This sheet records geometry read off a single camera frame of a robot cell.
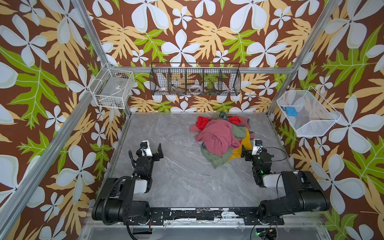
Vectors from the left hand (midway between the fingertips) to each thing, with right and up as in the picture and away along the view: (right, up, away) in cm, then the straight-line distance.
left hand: (150, 143), depth 87 cm
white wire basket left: (-24, +33, +1) cm, 41 cm away
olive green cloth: (+55, +6, +9) cm, 56 cm away
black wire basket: (+27, +41, +10) cm, 50 cm away
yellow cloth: (+61, -1, +13) cm, 62 cm away
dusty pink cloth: (+40, +5, +1) cm, 40 cm away
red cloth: (+32, +13, +22) cm, 41 cm away
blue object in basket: (+83, +19, -1) cm, 85 cm away
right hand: (+61, -2, +4) cm, 61 cm away
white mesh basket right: (+91, +15, -7) cm, 92 cm away
